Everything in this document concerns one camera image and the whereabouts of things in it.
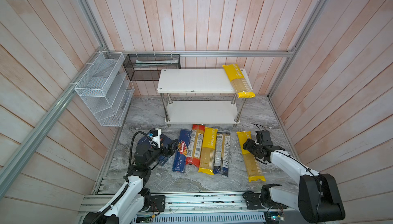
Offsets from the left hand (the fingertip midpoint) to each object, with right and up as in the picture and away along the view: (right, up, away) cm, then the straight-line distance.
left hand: (172, 140), depth 81 cm
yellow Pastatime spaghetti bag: (+20, -9, +7) cm, 23 cm away
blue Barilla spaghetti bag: (+4, -12, +2) cm, 13 cm away
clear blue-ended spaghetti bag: (+29, -9, +7) cm, 31 cm away
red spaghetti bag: (+13, -6, +9) cm, 17 cm away
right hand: (+45, -5, +10) cm, 46 cm away
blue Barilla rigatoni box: (-8, +2, -12) cm, 14 cm away
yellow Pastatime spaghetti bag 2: (+45, -17, +1) cm, 48 cm away
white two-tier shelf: (+15, +33, +2) cm, 36 cm away
